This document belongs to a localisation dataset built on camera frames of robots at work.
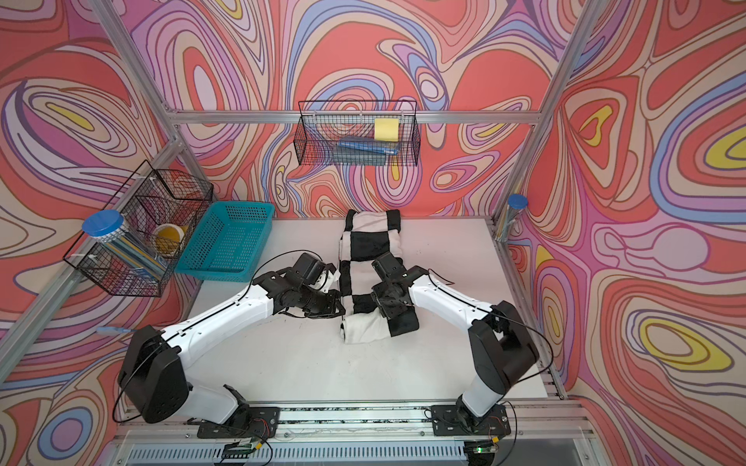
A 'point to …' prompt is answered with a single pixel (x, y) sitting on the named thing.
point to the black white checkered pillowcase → (366, 236)
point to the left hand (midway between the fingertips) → (349, 312)
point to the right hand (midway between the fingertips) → (374, 309)
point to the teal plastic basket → (228, 242)
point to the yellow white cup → (166, 239)
